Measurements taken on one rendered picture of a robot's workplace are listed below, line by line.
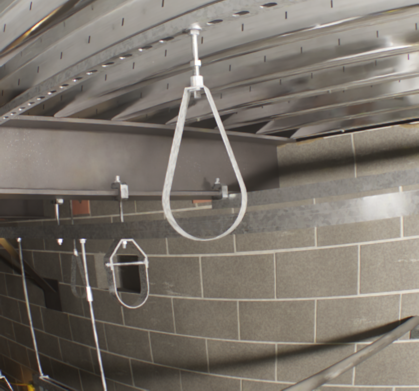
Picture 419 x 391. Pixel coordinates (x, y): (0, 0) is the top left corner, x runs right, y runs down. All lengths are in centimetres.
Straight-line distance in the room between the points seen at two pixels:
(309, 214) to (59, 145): 83
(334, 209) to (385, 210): 11
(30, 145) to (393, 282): 131
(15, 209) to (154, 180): 187
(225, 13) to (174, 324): 214
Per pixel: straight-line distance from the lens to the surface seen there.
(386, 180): 158
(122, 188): 163
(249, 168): 218
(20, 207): 362
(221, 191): 189
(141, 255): 168
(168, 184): 84
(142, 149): 184
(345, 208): 102
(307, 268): 224
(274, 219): 111
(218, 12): 81
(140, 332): 300
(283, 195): 177
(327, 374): 141
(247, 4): 78
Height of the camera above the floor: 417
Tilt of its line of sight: 6 degrees up
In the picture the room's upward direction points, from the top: 4 degrees counter-clockwise
